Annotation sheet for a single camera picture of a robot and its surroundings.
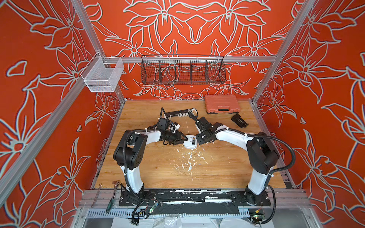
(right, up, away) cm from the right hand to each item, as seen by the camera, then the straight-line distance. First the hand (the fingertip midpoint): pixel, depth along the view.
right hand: (200, 137), depth 92 cm
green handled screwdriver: (-49, -31, -21) cm, 61 cm away
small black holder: (+31, +10, +11) cm, 35 cm away
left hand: (-9, -1, -2) cm, 10 cm away
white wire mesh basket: (-66, +43, +2) cm, 79 cm away
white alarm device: (-6, -3, -2) cm, 7 cm away
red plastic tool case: (+20, +24, +19) cm, 37 cm away
